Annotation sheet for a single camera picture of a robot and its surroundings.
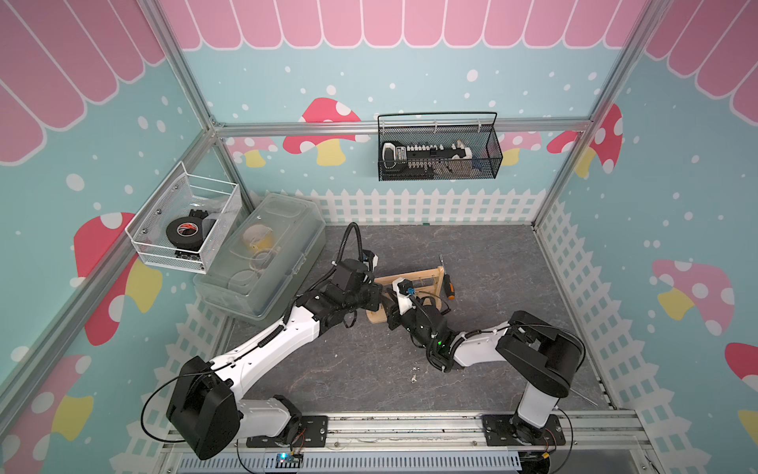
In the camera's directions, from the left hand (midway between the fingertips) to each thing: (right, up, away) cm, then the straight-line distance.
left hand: (378, 293), depth 81 cm
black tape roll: (-47, +16, -10) cm, 51 cm away
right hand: (+1, -1, +2) cm, 3 cm away
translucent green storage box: (-33, +4, +2) cm, 33 cm away
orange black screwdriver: (+23, +1, +21) cm, 31 cm away
